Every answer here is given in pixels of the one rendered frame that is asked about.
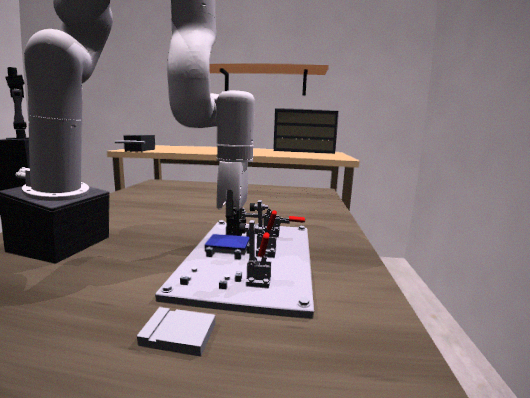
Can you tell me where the blue rectangular block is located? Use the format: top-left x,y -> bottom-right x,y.
204,234 -> 249,255

